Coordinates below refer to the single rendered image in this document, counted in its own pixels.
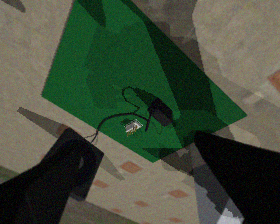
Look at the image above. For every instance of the green circuit board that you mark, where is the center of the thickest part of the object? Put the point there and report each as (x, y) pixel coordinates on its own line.
(112, 59)

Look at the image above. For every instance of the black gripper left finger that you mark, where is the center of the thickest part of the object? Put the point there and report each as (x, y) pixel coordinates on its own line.
(39, 195)

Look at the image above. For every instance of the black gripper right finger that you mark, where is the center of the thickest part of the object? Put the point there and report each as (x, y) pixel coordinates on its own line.
(249, 174)

